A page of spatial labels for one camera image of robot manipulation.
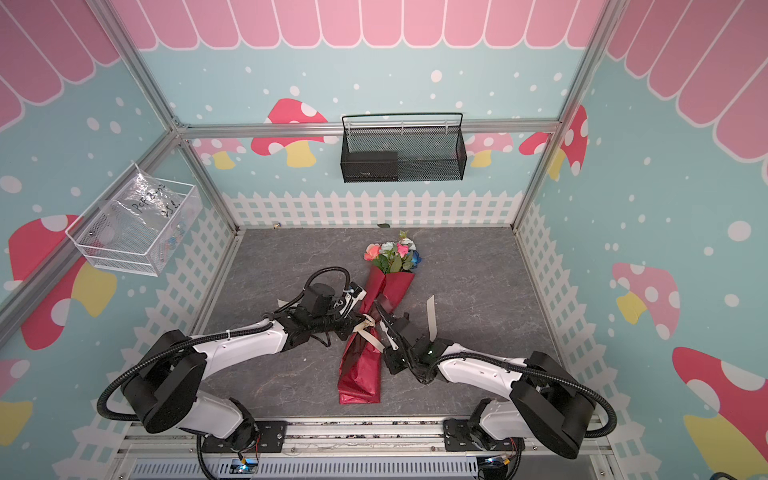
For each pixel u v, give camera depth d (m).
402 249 1.05
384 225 1.25
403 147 0.95
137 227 0.73
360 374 0.81
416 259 1.06
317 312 0.69
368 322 0.88
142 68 0.78
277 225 1.24
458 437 0.74
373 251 1.09
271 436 0.75
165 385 0.44
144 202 0.73
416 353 0.65
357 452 0.73
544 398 0.42
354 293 0.75
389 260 1.04
